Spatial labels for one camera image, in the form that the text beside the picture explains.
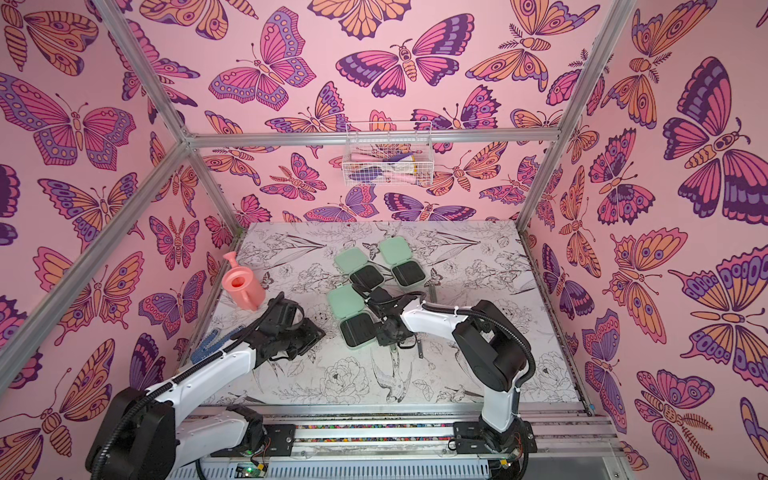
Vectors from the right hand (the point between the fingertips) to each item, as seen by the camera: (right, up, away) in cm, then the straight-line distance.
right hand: (387, 334), depth 92 cm
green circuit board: (-33, -28, -20) cm, 47 cm away
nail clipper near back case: (+15, +12, +9) cm, 21 cm away
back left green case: (-9, +19, +14) cm, 25 cm away
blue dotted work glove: (-53, -3, -2) cm, 53 cm away
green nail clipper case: (-9, +2, 0) cm, 9 cm away
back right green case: (+7, +18, +14) cm, 24 cm away
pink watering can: (-43, +15, -2) cm, 45 cm away
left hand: (-18, +2, -5) cm, 18 cm away
